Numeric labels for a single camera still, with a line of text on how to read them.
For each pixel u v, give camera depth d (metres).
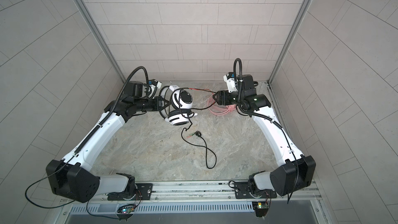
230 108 0.96
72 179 0.38
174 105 0.60
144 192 0.71
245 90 0.55
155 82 0.69
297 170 0.38
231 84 0.67
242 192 0.71
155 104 0.65
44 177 0.37
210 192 0.72
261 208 0.68
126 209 0.64
